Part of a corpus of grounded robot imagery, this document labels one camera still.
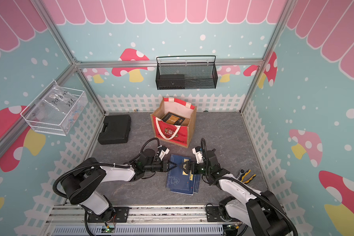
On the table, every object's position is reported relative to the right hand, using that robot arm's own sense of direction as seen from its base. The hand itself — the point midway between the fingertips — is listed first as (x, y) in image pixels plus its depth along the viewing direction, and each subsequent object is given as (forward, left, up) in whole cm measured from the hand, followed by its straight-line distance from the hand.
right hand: (185, 165), depth 83 cm
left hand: (-1, +5, -1) cm, 5 cm away
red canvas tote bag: (+17, +2, +6) cm, 18 cm away
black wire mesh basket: (+51, -2, +28) cm, 58 cm away
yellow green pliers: (-6, -38, -7) cm, 39 cm away
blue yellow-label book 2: (-5, -7, -7) cm, 11 cm away
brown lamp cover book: (+32, +8, +5) cm, 34 cm away
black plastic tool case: (+31, +50, -4) cm, 59 cm away
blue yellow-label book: (-8, +4, -3) cm, 9 cm away
